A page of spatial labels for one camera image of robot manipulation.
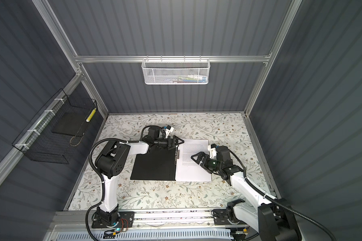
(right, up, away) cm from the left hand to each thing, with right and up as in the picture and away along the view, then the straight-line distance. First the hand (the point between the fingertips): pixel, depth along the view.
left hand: (181, 143), depth 94 cm
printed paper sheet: (+3, -16, -2) cm, 16 cm away
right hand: (+9, -9, -11) cm, 17 cm away
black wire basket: (-63, +7, -21) cm, 66 cm away
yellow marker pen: (-50, +17, -12) cm, 54 cm away
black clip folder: (-15, -13, -1) cm, 20 cm away
